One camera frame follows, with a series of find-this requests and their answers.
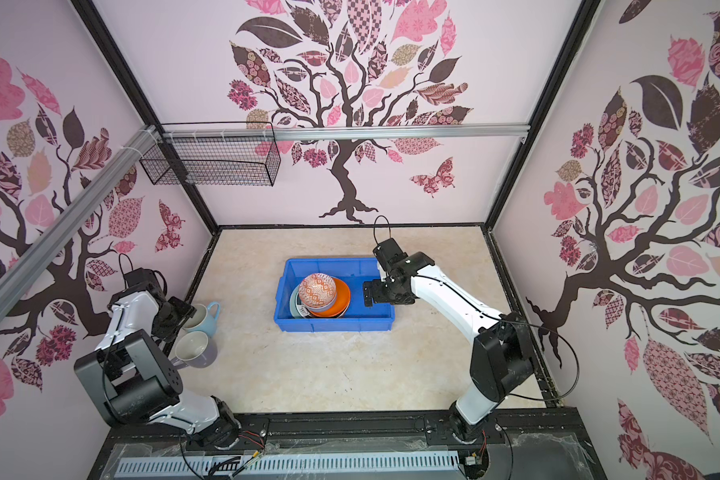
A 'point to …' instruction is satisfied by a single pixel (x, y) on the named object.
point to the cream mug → (202, 319)
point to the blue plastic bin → (355, 271)
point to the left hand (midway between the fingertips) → (186, 323)
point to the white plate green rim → (297, 308)
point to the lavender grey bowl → (324, 307)
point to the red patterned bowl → (317, 290)
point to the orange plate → (341, 304)
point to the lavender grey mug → (194, 349)
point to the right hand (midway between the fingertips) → (379, 295)
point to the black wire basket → (214, 153)
